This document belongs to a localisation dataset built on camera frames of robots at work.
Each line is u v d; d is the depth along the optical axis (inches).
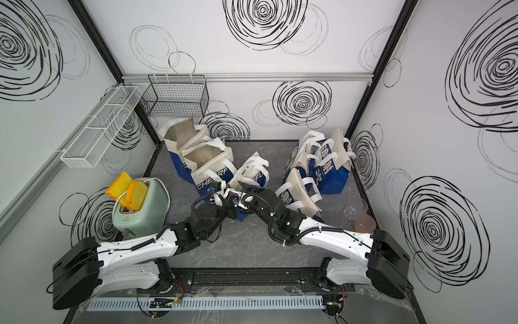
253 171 31.9
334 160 33.6
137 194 29.5
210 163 30.8
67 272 15.9
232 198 22.7
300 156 31.9
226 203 25.2
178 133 35.9
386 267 15.9
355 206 35.9
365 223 33.4
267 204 19.8
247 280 29.7
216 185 25.6
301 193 27.6
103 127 28.5
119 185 29.9
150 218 29.9
